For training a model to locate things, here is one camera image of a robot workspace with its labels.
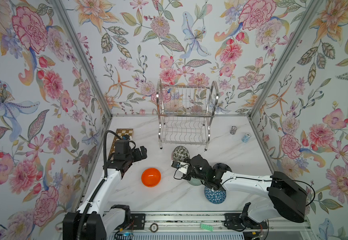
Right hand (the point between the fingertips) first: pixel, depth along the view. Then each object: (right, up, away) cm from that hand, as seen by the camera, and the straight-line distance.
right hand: (176, 161), depth 82 cm
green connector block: (+14, -30, -10) cm, 34 cm away
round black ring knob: (-11, -30, -10) cm, 33 cm away
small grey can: (+41, +17, +25) cm, 51 cm away
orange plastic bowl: (-14, -10, +3) cm, 18 cm away
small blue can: (+48, +12, +19) cm, 53 cm away
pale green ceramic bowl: (+10, -12, +2) cm, 16 cm away
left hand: (-19, +6, +3) cm, 20 cm away
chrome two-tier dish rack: (+8, +31, +45) cm, 55 cm away
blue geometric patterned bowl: (+21, -19, -2) cm, 29 cm away
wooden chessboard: (-39, +15, +25) cm, 49 cm away
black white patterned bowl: (+2, +4, +4) cm, 6 cm away
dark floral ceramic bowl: (+27, -5, +8) cm, 29 cm away
